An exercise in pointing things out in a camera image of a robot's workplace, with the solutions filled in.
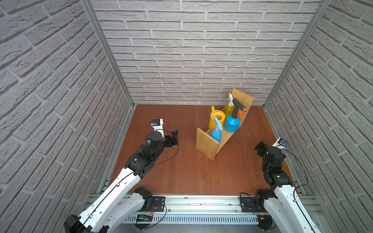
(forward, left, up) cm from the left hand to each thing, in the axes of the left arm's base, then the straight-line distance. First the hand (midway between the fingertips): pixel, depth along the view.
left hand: (168, 127), depth 73 cm
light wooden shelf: (-5, -20, -7) cm, 22 cm away
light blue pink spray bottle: (0, -26, -7) cm, 27 cm away
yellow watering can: (+14, -31, -7) cm, 35 cm away
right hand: (-4, -53, -9) cm, 54 cm away
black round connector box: (-39, -49, -27) cm, 68 cm away
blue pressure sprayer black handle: (+11, -38, -10) cm, 41 cm away
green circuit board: (-37, +12, -28) cm, 48 cm away
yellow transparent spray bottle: (+21, -38, -8) cm, 44 cm away
